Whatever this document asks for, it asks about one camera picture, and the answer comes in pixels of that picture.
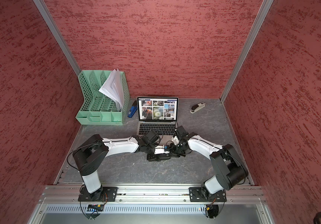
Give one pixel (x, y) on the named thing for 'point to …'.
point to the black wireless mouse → (158, 157)
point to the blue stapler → (133, 109)
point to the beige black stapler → (196, 107)
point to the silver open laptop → (160, 114)
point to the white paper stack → (113, 87)
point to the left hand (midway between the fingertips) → (157, 156)
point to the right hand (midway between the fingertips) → (169, 157)
